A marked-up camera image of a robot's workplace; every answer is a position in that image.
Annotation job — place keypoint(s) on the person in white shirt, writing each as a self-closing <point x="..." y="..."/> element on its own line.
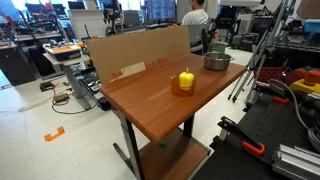
<point x="196" y="15"/>

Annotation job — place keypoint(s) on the black perforated breadboard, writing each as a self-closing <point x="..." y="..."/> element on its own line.
<point x="266" y="133"/>

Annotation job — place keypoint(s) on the black power adapter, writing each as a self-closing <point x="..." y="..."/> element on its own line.
<point x="46" y="86"/>

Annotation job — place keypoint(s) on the black metal table frame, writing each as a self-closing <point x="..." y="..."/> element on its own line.
<point x="132" y="143"/>

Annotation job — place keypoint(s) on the large brown cardboard sheet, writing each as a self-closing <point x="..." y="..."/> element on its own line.
<point x="140" y="53"/>

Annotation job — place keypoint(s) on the white side table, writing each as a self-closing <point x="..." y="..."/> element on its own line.
<point x="65" y="59"/>

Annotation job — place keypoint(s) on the grey metal tripod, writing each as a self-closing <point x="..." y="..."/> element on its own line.
<point x="260" y="50"/>

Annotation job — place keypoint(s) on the grey office chair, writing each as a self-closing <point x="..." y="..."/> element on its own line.
<point x="198" y="36"/>

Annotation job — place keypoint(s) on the red plastic crate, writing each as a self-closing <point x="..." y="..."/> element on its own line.
<point x="271" y="74"/>

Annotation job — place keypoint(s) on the grey tray box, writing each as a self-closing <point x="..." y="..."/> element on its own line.
<point x="63" y="51"/>

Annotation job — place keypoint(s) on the green bin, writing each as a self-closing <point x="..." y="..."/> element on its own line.
<point x="218" y="47"/>

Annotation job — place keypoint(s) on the orange plate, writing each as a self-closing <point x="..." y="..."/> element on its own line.
<point x="182" y="91"/>

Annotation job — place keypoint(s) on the yellow corn toy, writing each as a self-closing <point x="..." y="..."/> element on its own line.
<point x="217" y="58"/>

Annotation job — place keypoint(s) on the aluminium extrusion bar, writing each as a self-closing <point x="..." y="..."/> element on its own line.
<point x="295" y="163"/>

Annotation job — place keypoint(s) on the orange emergency stop button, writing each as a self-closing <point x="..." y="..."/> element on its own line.
<point x="311" y="77"/>

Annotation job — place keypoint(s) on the silver metal pot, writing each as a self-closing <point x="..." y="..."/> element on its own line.
<point x="217" y="63"/>

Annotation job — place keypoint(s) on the small green object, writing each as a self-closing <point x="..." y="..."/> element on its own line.
<point x="162" y="144"/>

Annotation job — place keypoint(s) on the computer monitor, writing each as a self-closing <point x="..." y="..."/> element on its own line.
<point x="161" y="9"/>

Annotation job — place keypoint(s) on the white pegboard panel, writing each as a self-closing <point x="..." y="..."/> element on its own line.
<point x="88" y="23"/>

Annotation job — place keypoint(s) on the yellow bell pepper toy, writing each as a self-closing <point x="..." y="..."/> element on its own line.
<point x="186" y="80"/>

